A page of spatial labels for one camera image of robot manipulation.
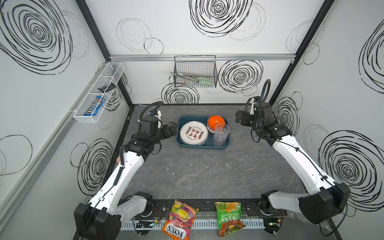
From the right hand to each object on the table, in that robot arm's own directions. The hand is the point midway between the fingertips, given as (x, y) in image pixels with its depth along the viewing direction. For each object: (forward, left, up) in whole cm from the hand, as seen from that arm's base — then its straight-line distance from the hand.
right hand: (243, 113), depth 77 cm
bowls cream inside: (+5, +15, -21) cm, 27 cm away
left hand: (-6, +38, -3) cm, 38 cm away
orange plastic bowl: (+10, +13, -17) cm, 24 cm away
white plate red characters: (+5, +26, -25) cm, 36 cm away
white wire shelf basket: (+27, +78, +6) cm, 83 cm away
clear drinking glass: (-5, +11, -22) cm, 25 cm away
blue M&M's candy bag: (-2, +74, +7) cm, 74 cm away
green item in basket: (+21, +19, +6) cm, 29 cm away
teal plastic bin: (+15, +35, -23) cm, 45 cm away
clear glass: (0, +9, -17) cm, 19 cm away
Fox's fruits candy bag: (-44, +32, -25) cm, 60 cm away
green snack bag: (-43, +10, -23) cm, 50 cm away
